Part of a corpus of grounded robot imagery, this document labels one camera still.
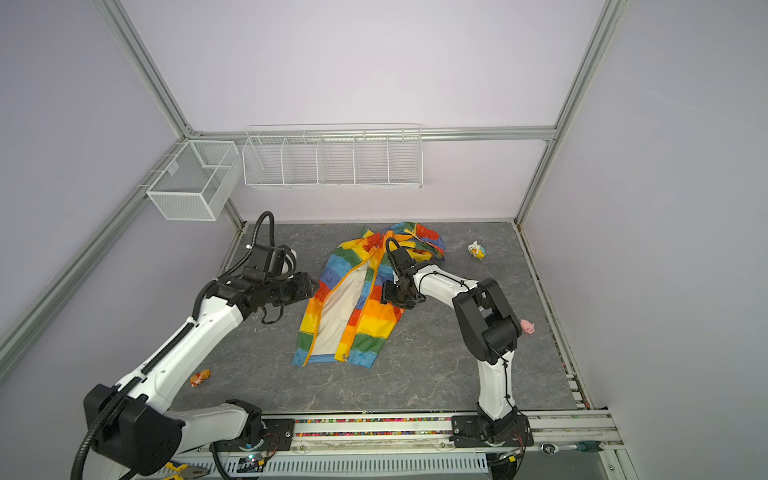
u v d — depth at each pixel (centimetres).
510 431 70
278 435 74
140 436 45
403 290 72
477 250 108
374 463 169
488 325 52
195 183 98
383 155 105
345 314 92
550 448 70
